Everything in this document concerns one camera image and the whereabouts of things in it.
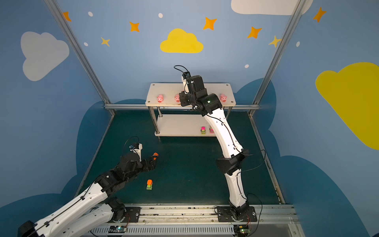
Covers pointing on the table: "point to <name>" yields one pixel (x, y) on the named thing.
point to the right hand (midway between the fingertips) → (185, 92)
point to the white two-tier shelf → (181, 125)
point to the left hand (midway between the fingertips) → (153, 158)
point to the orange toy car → (155, 156)
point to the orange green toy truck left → (149, 184)
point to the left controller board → (117, 229)
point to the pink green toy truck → (211, 131)
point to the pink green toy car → (203, 130)
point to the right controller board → (241, 230)
